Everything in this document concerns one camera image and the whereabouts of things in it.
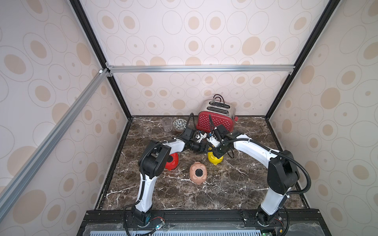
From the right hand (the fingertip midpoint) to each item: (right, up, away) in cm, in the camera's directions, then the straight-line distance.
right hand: (222, 151), depth 91 cm
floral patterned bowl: (-28, +17, +22) cm, 39 cm away
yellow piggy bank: (-6, -4, -5) cm, 9 cm away
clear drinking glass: (-38, +19, +22) cm, 47 cm away
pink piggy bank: (-15, -11, -9) cm, 21 cm away
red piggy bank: (-31, -8, -5) cm, 32 cm away
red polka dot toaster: (-5, +23, +6) cm, 25 cm away
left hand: (-5, 0, -1) cm, 5 cm away
